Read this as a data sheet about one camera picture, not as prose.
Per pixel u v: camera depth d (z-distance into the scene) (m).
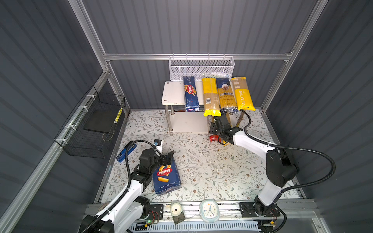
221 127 0.70
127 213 0.55
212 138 0.92
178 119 1.06
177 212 0.68
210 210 0.72
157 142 0.71
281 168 0.51
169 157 0.75
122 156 0.91
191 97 0.74
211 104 0.73
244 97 0.76
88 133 0.71
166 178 0.79
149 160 0.63
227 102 0.74
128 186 0.54
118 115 0.80
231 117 1.09
